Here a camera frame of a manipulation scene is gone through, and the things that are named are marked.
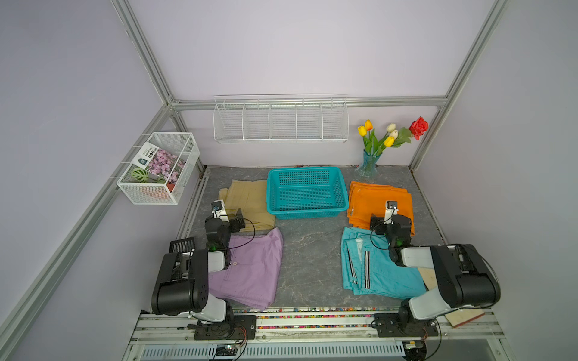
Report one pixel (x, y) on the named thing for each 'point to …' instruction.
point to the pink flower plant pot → (165, 167)
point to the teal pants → (368, 268)
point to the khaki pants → (250, 197)
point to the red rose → (418, 127)
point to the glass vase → (368, 171)
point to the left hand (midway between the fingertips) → (230, 211)
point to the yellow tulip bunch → (392, 139)
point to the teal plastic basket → (305, 192)
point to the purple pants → (254, 273)
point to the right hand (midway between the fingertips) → (384, 212)
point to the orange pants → (366, 199)
